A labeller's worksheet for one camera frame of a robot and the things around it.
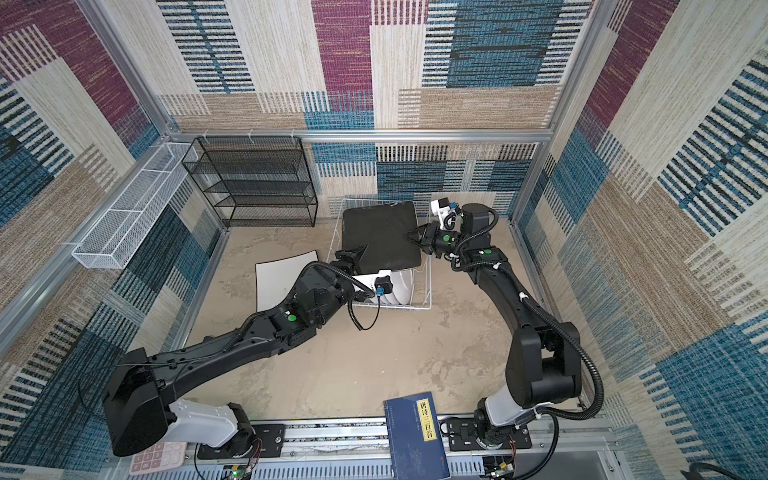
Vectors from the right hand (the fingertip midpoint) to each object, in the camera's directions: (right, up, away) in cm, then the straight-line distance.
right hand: (403, 237), depth 78 cm
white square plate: (-41, -13, +22) cm, 48 cm away
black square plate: (-5, +2, +2) cm, 6 cm away
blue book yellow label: (+2, -49, -6) cm, 50 cm away
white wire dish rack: (+8, -17, +24) cm, 30 cm away
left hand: (-9, -3, -5) cm, 11 cm away
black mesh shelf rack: (-52, +21, +31) cm, 64 cm away
